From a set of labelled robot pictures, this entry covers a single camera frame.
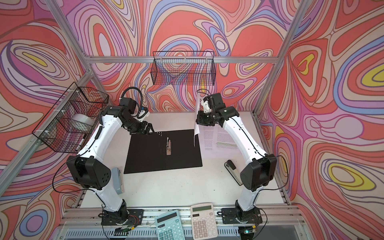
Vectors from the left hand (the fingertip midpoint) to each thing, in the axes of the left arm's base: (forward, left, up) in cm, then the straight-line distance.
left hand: (149, 130), depth 82 cm
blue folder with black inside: (-1, -5, -21) cm, 22 cm away
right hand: (+1, -27, +4) cm, 27 cm away
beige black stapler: (-15, -47, -17) cm, 53 cm away
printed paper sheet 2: (+9, -35, -21) cm, 42 cm away
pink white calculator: (-41, -30, -19) cm, 54 cm away
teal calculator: (-43, -13, -18) cm, 49 cm away
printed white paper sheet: (-1, -27, +4) cm, 27 cm away
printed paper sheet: (+5, -41, -21) cm, 47 cm away
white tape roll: (-5, +29, +12) cm, 32 cm away
